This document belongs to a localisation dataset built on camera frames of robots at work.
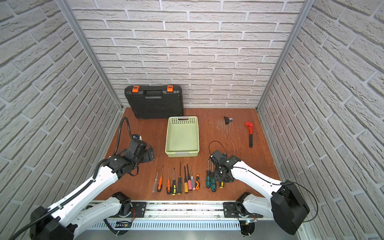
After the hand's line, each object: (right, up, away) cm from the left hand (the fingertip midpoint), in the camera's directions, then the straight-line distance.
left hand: (148, 149), depth 81 cm
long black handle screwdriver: (+17, -19, +1) cm, 26 cm away
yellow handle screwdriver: (+21, -19, +1) cm, 28 cm away
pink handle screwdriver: (+23, -18, +1) cm, 29 cm away
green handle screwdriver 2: (+36, -18, 0) cm, 40 cm away
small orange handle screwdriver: (+12, -21, -2) cm, 24 cm away
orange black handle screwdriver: (+7, -19, 0) cm, 20 cm away
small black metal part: (+50, +17, +31) cm, 61 cm away
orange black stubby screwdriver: (+27, -17, +1) cm, 33 cm away
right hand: (+42, -17, +2) cm, 45 cm away
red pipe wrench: (+67, +13, +26) cm, 73 cm away
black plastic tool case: (-2, +29, +20) cm, 36 cm away
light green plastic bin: (+17, +5, +21) cm, 27 cm away
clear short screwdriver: (+25, -18, +1) cm, 31 cm away
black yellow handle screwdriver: (+41, -18, -2) cm, 45 cm away
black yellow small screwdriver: (+15, -20, -1) cm, 25 cm away
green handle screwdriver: (+33, -16, +3) cm, 37 cm away
